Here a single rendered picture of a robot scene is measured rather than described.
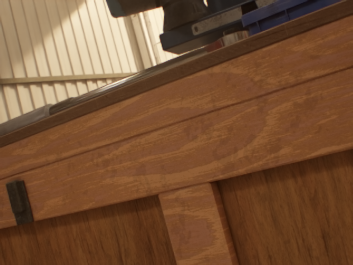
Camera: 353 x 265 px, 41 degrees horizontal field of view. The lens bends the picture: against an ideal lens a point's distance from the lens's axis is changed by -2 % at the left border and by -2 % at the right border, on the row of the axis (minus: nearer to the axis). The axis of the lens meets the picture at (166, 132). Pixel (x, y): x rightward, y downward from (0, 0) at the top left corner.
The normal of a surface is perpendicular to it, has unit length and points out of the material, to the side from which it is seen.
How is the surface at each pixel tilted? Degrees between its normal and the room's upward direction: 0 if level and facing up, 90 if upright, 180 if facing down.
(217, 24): 90
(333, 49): 90
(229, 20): 90
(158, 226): 90
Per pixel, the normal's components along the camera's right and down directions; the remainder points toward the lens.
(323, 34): -0.54, 0.10
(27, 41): 0.74, -0.24
